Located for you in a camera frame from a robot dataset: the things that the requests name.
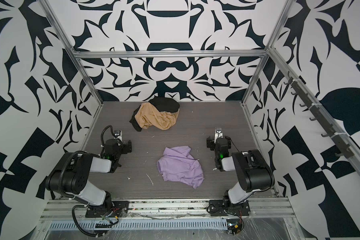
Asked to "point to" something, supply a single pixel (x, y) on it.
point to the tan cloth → (148, 115)
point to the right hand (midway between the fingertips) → (220, 135)
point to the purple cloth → (176, 166)
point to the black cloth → (162, 104)
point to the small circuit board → (234, 226)
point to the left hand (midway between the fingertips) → (121, 138)
